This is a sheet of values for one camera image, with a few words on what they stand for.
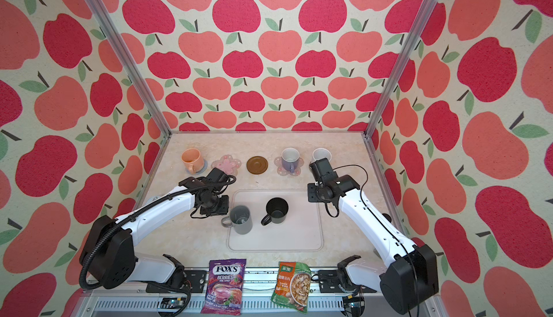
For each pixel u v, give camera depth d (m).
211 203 0.70
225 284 0.72
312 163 0.66
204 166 1.05
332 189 0.55
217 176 0.69
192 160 1.04
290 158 1.07
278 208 0.85
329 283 0.73
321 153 1.02
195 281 0.75
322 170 0.62
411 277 0.39
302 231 0.87
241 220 0.87
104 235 0.42
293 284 0.72
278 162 1.08
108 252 0.42
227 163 1.08
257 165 1.08
